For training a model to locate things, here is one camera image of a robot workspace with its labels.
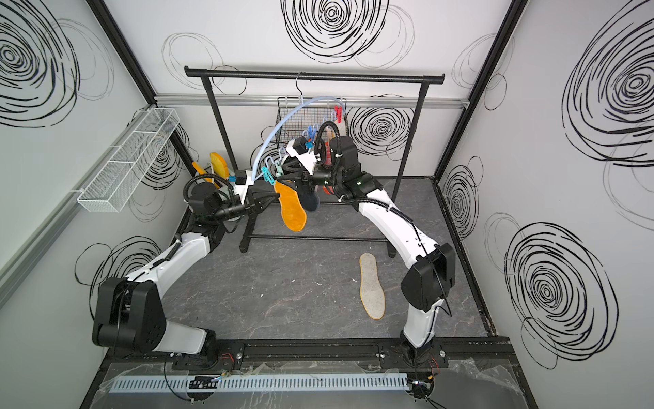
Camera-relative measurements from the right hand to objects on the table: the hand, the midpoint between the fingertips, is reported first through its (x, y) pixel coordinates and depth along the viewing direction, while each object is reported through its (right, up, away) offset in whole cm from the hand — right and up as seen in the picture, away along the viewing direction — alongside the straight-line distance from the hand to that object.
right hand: (282, 172), depth 68 cm
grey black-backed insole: (+6, -8, +20) cm, 22 cm away
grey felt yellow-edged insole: (+27, -39, +18) cm, 51 cm away
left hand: (-3, -6, +7) cm, 10 cm away
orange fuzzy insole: (+1, -11, +11) cm, 16 cm away
